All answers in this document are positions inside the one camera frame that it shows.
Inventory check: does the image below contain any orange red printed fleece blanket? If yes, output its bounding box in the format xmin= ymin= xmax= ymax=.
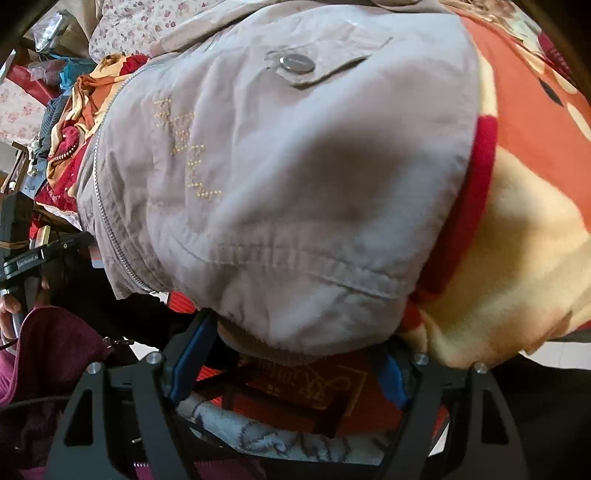
xmin=34 ymin=4 xmax=591 ymax=370

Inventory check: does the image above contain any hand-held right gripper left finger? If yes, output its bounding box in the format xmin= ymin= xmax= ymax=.
xmin=46 ymin=310 xmax=219 ymax=480

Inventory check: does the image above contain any beige curtain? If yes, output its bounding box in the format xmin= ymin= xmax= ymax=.
xmin=65 ymin=0 xmax=112 ymax=34

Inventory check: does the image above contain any white plastic bag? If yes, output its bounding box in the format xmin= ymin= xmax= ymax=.
xmin=34 ymin=11 xmax=66 ymax=52

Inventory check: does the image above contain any person's left hand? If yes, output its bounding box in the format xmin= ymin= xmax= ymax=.
xmin=0 ymin=295 xmax=24 ymax=345

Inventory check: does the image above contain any beige zip jacket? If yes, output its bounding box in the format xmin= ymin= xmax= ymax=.
xmin=75 ymin=0 xmax=484 ymax=366

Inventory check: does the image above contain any floral quilt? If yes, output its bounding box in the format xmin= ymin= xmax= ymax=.
xmin=88 ymin=0 xmax=186 ymax=64

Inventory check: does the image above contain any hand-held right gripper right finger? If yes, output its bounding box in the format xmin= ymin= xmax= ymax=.
xmin=375 ymin=352 xmax=530 ymax=480

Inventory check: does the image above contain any blue striped cloth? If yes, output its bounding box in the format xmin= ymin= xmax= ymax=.
xmin=30 ymin=94 xmax=71 ymax=160

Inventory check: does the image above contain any white grey patterned towel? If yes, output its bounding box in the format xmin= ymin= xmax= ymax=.
xmin=177 ymin=396 xmax=389 ymax=467

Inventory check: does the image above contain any dark wooden frame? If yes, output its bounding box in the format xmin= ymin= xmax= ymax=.
xmin=193 ymin=359 xmax=352 ymax=440

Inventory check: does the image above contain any blue plastic bag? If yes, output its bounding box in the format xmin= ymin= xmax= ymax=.
xmin=59 ymin=57 xmax=99 ymax=89

